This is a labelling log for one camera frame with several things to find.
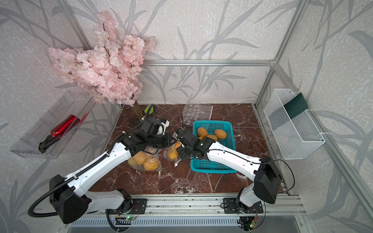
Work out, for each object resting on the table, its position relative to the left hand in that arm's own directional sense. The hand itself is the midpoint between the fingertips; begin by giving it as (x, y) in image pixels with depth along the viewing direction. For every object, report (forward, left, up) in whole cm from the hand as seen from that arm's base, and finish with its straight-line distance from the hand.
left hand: (178, 141), depth 74 cm
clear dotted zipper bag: (0, +1, -2) cm, 2 cm away
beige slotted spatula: (+39, +19, -21) cm, 48 cm away
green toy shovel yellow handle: (+43, +31, -22) cm, 58 cm away
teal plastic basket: (-5, -15, -20) cm, 26 cm away
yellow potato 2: (+15, -21, -18) cm, 31 cm away
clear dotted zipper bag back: (+39, -10, -21) cm, 46 cm away
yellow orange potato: (+1, +5, -15) cm, 16 cm away
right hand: (0, -2, -7) cm, 7 cm away
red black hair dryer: (-1, +50, +12) cm, 52 cm away
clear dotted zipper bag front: (-9, +9, +5) cm, 14 cm away
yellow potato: (-6, +16, -15) cm, 23 cm away
